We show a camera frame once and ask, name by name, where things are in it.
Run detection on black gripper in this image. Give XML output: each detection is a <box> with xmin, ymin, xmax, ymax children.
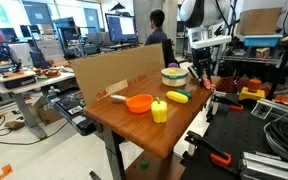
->
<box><xmin>187</xmin><ymin>46</ymin><xmax>216</xmax><ymax>88</ymax></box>

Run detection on green toy cucumber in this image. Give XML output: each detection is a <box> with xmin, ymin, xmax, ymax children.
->
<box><xmin>176</xmin><ymin>88</ymin><xmax>193</xmax><ymax>100</ymax></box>

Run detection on yellow toy corn cob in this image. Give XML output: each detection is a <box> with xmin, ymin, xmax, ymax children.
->
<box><xmin>165</xmin><ymin>90</ymin><xmax>190</xmax><ymax>105</ymax></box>

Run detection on yellow toy bell pepper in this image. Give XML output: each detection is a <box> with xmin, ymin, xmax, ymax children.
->
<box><xmin>150</xmin><ymin>96</ymin><xmax>169</xmax><ymax>124</ymax></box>

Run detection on red plastic crate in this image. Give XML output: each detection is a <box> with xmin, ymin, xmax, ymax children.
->
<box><xmin>215</xmin><ymin>76</ymin><xmax>239</xmax><ymax>95</ymax></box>

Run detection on white bowl green stripe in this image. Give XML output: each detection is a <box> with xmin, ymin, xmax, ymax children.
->
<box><xmin>160</xmin><ymin>67</ymin><xmax>189</xmax><ymax>88</ymax></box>

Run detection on small black orange clamp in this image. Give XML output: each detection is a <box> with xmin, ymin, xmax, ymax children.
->
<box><xmin>211</xmin><ymin>94</ymin><xmax>245</xmax><ymax>113</ymax></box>

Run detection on black office chair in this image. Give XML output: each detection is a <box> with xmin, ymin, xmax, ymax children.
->
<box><xmin>161</xmin><ymin>38</ymin><xmax>181</xmax><ymax>68</ymax></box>

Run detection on yellow emergency stop button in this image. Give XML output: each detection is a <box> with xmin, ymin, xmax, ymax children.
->
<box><xmin>238</xmin><ymin>78</ymin><xmax>267</xmax><ymax>102</ymax></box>

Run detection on person in dark shirt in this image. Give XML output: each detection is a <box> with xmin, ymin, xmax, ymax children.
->
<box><xmin>144</xmin><ymin>9</ymin><xmax>169</xmax><ymax>46</ymax></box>

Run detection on small colourful box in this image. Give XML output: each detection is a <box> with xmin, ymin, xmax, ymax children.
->
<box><xmin>254</xmin><ymin>47</ymin><xmax>272</xmax><ymax>60</ymax></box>

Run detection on black perforated breadboard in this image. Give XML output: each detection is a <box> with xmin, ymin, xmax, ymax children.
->
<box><xmin>179</xmin><ymin>105</ymin><xmax>288</xmax><ymax>180</ymax></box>

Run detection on blue plastic bin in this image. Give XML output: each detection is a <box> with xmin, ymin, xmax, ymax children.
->
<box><xmin>242</xmin><ymin>34</ymin><xmax>284</xmax><ymax>48</ymax></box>

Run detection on large black orange clamp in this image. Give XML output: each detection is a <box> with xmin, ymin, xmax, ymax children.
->
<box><xmin>184</xmin><ymin>130</ymin><xmax>233</xmax><ymax>168</ymax></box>

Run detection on brown cardboard box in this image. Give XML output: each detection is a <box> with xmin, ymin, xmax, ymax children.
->
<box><xmin>235</xmin><ymin>7</ymin><xmax>283</xmax><ymax>37</ymax></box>

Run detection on brown cardboard board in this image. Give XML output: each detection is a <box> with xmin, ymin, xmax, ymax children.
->
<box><xmin>70</xmin><ymin>42</ymin><xmax>166</xmax><ymax>106</ymax></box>

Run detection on black stand pole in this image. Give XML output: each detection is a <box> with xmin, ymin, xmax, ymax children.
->
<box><xmin>266</xmin><ymin>0</ymin><xmax>288</xmax><ymax>101</ymax></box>

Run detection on black computer monitor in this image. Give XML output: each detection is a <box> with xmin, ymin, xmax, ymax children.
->
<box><xmin>104</xmin><ymin>12</ymin><xmax>139</xmax><ymax>44</ymax></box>

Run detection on small green ball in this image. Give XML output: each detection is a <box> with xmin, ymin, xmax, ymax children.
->
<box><xmin>140</xmin><ymin>160</ymin><xmax>151</xmax><ymax>170</ymax></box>

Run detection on aluminium extrusion bars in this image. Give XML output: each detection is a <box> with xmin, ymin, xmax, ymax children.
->
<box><xmin>239</xmin><ymin>151</ymin><xmax>288</xmax><ymax>180</ymax></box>

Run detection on black treadmill device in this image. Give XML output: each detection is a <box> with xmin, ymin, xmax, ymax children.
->
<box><xmin>46</xmin><ymin>86</ymin><xmax>98</xmax><ymax>137</ymax></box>

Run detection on red bowl with toys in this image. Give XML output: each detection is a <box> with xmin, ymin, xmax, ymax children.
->
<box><xmin>41</xmin><ymin>67</ymin><xmax>62</xmax><ymax>80</ymax></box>

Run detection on small cardboard box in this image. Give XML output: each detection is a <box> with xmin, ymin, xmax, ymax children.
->
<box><xmin>33</xmin><ymin>95</ymin><xmax>64</xmax><ymax>126</ymax></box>

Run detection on white desk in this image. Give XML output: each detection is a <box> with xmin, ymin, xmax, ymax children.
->
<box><xmin>0</xmin><ymin>68</ymin><xmax>77</xmax><ymax>140</ymax></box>

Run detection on black white tray box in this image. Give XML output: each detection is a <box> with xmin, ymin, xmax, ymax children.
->
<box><xmin>0</xmin><ymin>69</ymin><xmax>38</xmax><ymax>90</ymax></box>

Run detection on brown foot pedal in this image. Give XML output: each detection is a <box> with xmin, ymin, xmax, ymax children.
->
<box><xmin>4</xmin><ymin>120</ymin><xmax>26</xmax><ymax>131</ymax></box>

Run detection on metal wire shelf rack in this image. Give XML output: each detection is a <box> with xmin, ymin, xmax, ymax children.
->
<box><xmin>213</xmin><ymin>0</ymin><xmax>288</xmax><ymax>78</ymax></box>

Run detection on orange toy pan silver handle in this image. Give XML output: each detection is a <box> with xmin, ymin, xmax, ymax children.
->
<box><xmin>110</xmin><ymin>93</ymin><xmax>154</xmax><ymax>115</ymax></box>

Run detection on aluminium frame bracket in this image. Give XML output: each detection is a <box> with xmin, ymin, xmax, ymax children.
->
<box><xmin>250</xmin><ymin>97</ymin><xmax>288</xmax><ymax>122</ymax></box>

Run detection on black cable bundle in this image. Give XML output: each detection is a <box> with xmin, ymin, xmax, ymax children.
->
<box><xmin>263</xmin><ymin>117</ymin><xmax>288</xmax><ymax>165</ymax></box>

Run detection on black floor cable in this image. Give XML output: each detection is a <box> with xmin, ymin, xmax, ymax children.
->
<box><xmin>0</xmin><ymin>114</ymin><xmax>70</xmax><ymax>147</ymax></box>

